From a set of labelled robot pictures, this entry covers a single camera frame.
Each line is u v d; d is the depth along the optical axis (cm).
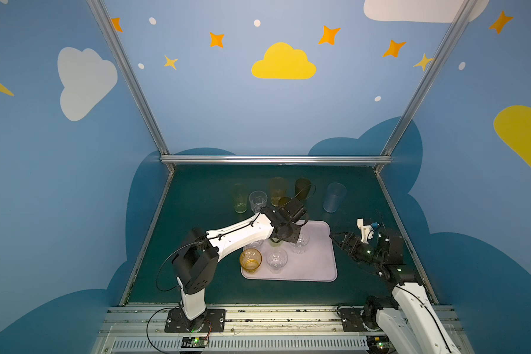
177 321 73
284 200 104
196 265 45
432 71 84
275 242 72
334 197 100
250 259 86
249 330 73
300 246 88
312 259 89
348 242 70
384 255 61
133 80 85
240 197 99
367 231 73
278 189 103
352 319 75
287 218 65
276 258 88
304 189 103
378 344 71
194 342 70
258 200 104
